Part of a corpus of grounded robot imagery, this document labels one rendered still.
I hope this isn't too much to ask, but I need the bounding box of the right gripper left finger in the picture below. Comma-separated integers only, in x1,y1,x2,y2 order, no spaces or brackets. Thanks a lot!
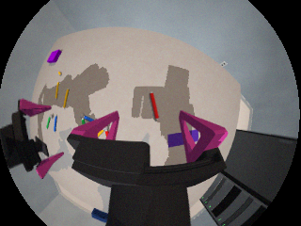
71,111,119,140

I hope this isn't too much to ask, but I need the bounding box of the purple rectangular block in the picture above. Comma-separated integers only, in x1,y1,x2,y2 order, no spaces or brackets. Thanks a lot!
47,50,62,63

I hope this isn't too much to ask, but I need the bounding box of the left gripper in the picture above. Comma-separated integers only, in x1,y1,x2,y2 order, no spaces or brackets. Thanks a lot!
11,99,64,179

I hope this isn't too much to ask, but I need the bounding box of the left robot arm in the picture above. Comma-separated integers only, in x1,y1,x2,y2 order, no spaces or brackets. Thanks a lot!
0,124,49,169

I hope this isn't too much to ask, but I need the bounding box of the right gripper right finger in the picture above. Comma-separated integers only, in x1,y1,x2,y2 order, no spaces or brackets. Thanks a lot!
179,110,228,163

